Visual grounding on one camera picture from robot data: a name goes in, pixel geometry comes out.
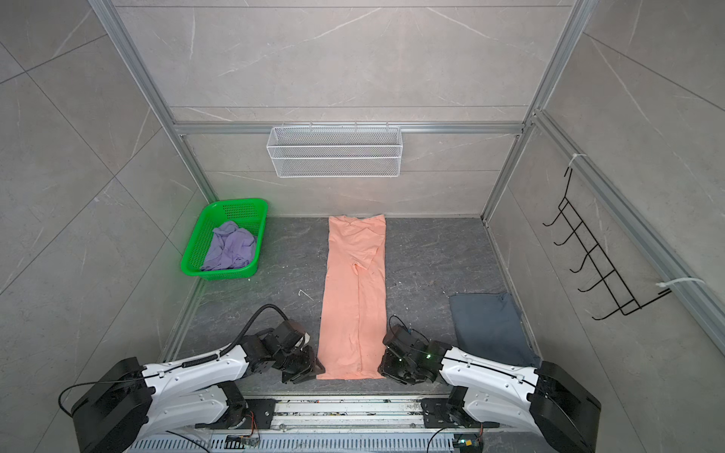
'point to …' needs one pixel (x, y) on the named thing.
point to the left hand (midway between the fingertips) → (325, 366)
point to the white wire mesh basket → (334, 151)
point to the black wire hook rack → (597, 255)
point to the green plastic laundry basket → (251, 214)
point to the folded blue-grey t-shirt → (491, 326)
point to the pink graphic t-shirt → (354, 327)
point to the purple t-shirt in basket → (230, 247)
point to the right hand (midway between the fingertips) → (379, 370)
